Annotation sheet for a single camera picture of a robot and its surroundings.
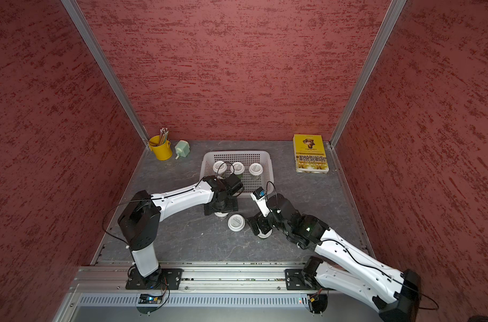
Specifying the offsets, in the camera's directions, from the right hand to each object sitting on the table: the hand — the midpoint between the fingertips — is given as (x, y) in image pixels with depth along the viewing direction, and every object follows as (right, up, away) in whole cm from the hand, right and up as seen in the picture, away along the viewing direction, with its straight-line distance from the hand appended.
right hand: (256, 216), depth 74 cm
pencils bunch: (-48, +35, +29) cm, 66 cm away
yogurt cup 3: (0, +16, +24) cm, 29 cm away
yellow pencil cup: (-51, +26, +36) cm, 68 cm away
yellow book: (+32, +25, +38) cm, 55 cm away
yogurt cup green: (+3, -9, +4) cm, 10 cm away
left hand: (-14, -2, +12) cm, 19 cm away
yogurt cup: (-18, +17, +27) cm, 37 cm away
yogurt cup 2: (-8, +17, +25) cm, 31 cm away
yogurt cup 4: (-8, -5, +9) cm, 13 cm away
